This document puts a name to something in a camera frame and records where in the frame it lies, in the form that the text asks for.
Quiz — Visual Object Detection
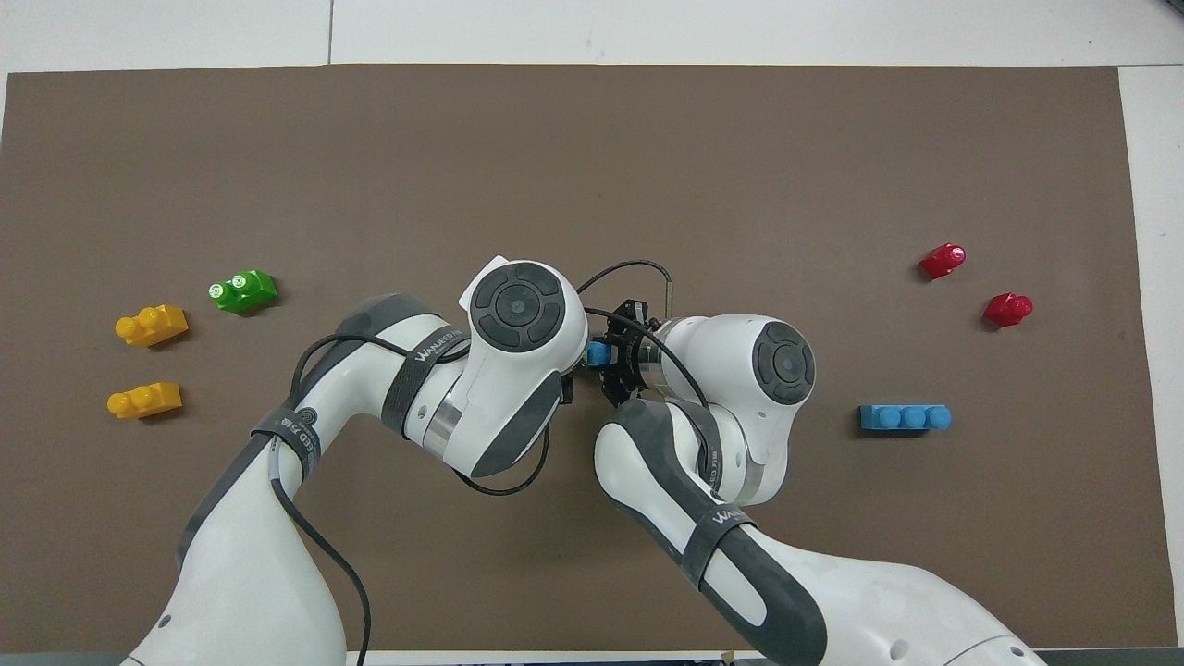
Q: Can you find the green two-stud toy block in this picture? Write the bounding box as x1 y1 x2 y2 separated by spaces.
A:
209 269 278 315

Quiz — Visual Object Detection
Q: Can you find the brown table mat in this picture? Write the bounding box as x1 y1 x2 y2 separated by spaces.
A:
0 65 1153 653

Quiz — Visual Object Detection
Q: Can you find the red single-stud toy block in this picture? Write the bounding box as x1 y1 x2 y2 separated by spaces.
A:
919 243 968 280
982 293 1034 328

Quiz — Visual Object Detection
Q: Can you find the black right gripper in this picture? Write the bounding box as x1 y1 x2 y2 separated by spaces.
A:
599 298 660 409

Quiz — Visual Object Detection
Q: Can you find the yellow two-stud toy block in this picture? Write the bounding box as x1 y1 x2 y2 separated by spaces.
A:
106 382 182 421
115 305 190 348

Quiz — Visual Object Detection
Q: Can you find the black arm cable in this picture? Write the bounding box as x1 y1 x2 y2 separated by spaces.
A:
575 260 715 463
268 333 556 666

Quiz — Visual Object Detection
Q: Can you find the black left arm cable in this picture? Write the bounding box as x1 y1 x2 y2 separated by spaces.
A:
268 333 556 666

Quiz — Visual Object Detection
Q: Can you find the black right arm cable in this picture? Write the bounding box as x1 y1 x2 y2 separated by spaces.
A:
575 260 715 463

